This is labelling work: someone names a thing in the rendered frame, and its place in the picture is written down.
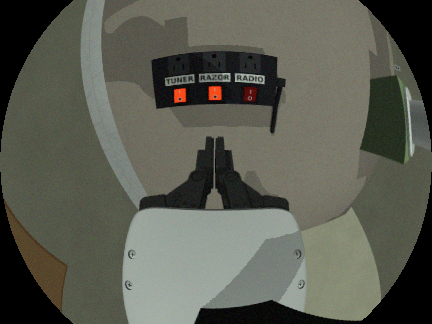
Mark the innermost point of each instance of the black power strip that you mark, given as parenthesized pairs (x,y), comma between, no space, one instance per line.
(217,77)

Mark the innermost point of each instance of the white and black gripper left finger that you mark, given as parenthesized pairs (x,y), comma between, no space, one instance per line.
(192,192)

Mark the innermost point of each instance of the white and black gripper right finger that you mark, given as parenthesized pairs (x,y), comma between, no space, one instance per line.
(234,192)

